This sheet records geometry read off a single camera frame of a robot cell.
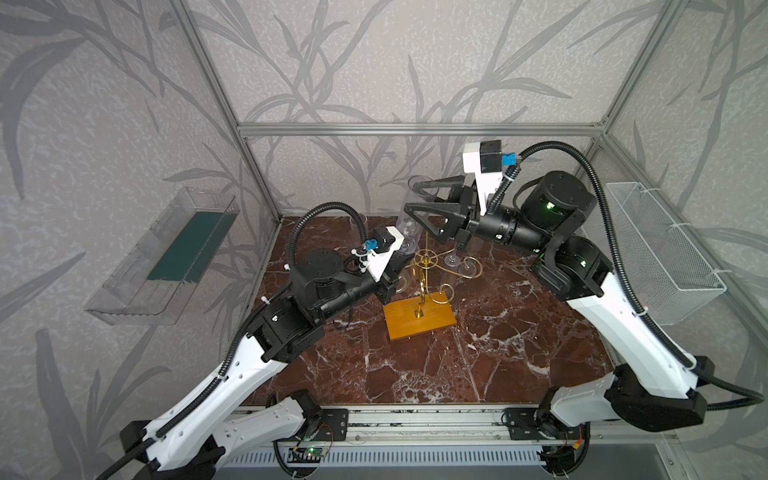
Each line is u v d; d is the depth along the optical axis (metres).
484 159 0.35
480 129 1.99
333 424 0.73
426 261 0.68
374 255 0.45
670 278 0.60
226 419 0.41
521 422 0.74
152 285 0.64
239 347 0.41
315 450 0.71
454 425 0.75
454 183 0.43
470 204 0.39
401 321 0.91
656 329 0.38
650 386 0.39
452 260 0.80
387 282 0.48
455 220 0.38
